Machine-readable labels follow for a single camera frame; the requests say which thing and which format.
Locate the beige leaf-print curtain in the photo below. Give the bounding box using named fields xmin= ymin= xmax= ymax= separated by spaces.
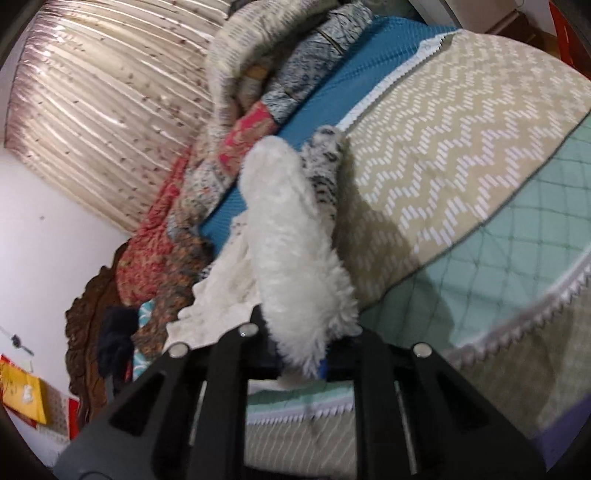
xmin=4 ymin=0 xmax=242 ymax=232

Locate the cream printed blanket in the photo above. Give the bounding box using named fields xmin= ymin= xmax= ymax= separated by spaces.
xmin=205 ymin=0 xmax=343 ymax=154

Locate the carved wooden headboard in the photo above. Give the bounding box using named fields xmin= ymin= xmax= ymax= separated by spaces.
xmin=65 ymin=242 xmax=140 ymax=426

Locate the beige and mint bedspread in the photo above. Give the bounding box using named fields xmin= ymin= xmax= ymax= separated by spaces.
xmin=245 ymin=31 xmax=591 ymax=468

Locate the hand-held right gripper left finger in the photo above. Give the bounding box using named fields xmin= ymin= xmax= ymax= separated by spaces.
xmin=54 ymin=306 xmax=283 ymax=480

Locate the teal floral cloth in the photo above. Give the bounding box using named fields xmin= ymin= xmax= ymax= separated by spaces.
xmin=130 ymin=299 xmax=161 ymax=380

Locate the yellow hanging bag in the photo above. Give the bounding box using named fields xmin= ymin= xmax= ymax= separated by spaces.
xmin=0 ymin=354 xmax=49 ymax=425

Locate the blue textured blanket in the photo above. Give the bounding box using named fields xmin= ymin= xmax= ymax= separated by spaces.
xmin=201 ymin=16 xmax=459 ymax=256

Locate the white black-dotted fleece garment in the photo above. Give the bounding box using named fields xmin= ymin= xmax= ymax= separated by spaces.
xmin=165 ymin=126 xmax=362 ymax=380

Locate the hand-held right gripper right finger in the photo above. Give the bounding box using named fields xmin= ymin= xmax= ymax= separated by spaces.
xmin=322 ymin=328 xmax=560 ymax=480

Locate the red and blue patchwork quilt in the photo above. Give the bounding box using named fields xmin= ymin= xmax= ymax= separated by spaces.
xmin=115 ymin=4 xmax=376 ymax=361

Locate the wooden furniture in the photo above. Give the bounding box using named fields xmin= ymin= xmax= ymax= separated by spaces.
xmin=480 ymin=8 xmax=555 ymax=52

